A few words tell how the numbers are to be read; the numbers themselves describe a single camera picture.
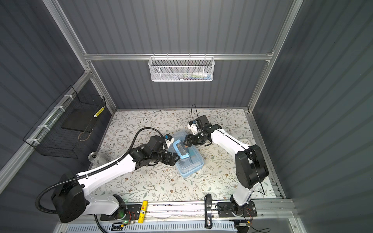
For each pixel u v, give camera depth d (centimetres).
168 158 71
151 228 77
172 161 72
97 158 79
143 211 72
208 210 70
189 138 78
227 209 74
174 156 72
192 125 82
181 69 124
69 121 74
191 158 83
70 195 40
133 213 72
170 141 74
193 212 75
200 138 75
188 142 79
